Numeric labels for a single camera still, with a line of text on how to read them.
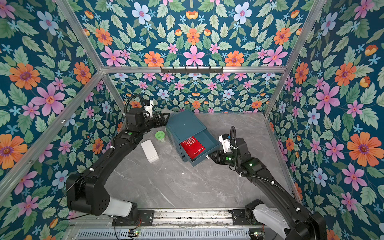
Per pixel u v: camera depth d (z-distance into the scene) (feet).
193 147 2.70
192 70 3.05
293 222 1.31
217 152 2.25
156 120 2.35
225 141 2.27
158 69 5.74
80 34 2.49
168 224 2.37
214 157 2.45
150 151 3.07
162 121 2.40
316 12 2.27
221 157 2.14
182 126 2.77
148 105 2.33
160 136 3.32
